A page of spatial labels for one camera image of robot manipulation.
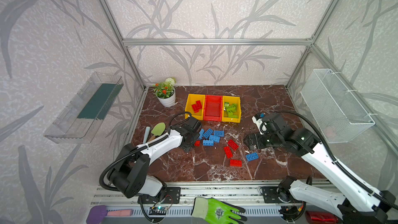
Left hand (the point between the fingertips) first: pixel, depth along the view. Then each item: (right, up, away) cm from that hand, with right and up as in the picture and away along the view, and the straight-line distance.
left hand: (198, 135), depth 88 cm
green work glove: (+9, -30, -20) cm, 37 cm away
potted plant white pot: (-22, +26, +10) cm, 35 cm away
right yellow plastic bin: (+22, +21, +18) cm, 35 cm away
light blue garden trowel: (-32, +1, +5) cm, 32 cm away
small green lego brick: (+19, +18, +18) cm, 32 cm away
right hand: (+26, +4, -16) cm, 31 cm away
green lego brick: (+21, +15, +14) cm, 29 cm away
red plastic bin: (+9, +15, +19) cm, 26 cm away
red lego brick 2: (-4, +15, +18) cm, 24 cm away
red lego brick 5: (+17, -9, -2) cm, 19 cm away
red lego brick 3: (0, -5, 0) cm, 5 cm away
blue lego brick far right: (+30, -11, -4) cm, 32 cm away
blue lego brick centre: (+10, -3, +3) cm, 11 cm away
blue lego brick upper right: (+12, 0, +5) cm, 13 cm away
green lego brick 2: (+23, +16, +15) cm, 32 cm away
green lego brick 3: (+21, +10, +13) cm, 27 cm away
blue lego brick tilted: (+6, 0, +6) cm, 8 cm away
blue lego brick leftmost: (+2, +2, +4) cm, 5 cm away
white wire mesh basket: (+61, +14, -25) cm, 67 cm away
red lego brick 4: (+21, -6, 0) cm, 22 cm away
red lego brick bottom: (+21, -14, -6) cm, 26 cm away
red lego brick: (-1, +17, +19) cm, 25 cm away
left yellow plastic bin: (-6, +21, +20) cm, 30 cm away
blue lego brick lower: (+6, -5, +1) cm, 8 cm away
